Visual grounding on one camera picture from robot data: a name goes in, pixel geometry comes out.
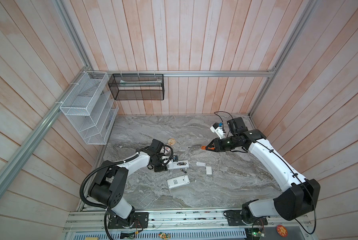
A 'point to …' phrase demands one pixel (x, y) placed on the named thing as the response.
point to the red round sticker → (281, 230)
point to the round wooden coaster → (171, 141)
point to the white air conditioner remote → (178, 181)
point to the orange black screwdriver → (203, 147)
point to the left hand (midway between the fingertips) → (164, 165)
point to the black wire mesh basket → (137, 86)
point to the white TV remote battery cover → (201, 164)
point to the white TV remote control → (178, 165)
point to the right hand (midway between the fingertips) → (208, 147)
